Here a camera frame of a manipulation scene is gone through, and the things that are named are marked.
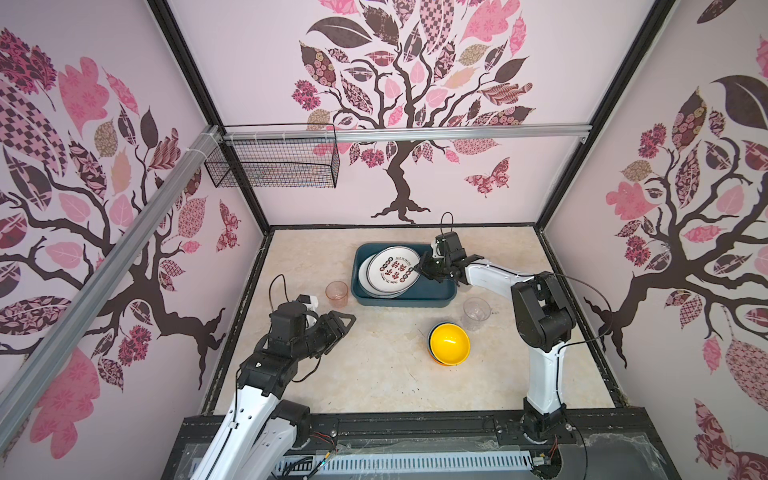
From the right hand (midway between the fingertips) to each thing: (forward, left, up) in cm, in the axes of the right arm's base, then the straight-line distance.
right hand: (414, 262), depth 98 cm
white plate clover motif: (-1, +8, -4) cm, 8 cm away
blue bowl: (-29, -3, 0) cm, 29 cm away
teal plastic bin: (-8, -4, -6) cm, 11 cm away
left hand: (-28, +17, +9) cm, 34 cm away
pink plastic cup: (-10, +25, -4) cm, 27 cm away
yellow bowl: (-28, -9, -3) cm, 29 cm away
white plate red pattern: (0, +7, -4) cm, 8 cm away
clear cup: (-15, -19, -8) cm, 26 cm away
